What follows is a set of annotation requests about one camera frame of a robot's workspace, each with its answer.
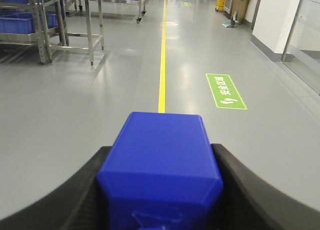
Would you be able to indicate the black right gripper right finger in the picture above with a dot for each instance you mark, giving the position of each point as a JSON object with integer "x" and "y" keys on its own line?
{"x": 262, "y": 207}

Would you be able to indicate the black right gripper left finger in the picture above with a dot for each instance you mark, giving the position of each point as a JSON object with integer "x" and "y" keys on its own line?
{"x": 62, "y": 205}

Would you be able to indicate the blue plastic box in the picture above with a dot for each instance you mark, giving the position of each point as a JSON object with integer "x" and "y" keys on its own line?
{"x": 160, "y": 165}

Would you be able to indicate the bare steel table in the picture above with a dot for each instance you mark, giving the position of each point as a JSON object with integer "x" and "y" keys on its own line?
{"x": 89, "y": 34}

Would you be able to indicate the pale green dustpan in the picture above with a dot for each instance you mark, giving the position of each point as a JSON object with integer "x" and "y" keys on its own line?
{"x": 230, "y": 22}

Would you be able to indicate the potted plant in tan pot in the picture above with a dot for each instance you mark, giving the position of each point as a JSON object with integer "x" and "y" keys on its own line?
{"x": 241, "y": 7}

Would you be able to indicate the yellow mop bucket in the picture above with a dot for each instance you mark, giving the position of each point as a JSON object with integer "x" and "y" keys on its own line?
{"x": 222, "y": 0}

